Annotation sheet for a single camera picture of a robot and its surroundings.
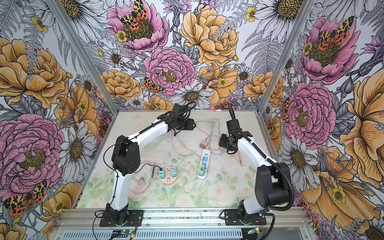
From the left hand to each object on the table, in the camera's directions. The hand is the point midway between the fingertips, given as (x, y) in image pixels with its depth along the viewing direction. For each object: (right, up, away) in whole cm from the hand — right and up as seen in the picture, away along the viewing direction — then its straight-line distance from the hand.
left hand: (190, 128), depth 95 cm
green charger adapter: (+6, -25, -11) cm, 28 cm away
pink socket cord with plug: (-27, -29, -11) cm, 41 cm away
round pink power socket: (-12, -28, -10) cm, 32 cm away
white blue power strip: (+9, -18, -1) cm, 21 cm away
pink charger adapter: (+8, -10, +5) cm, 14 cm away
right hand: (+19, -11, -6) cm, 23 cm away
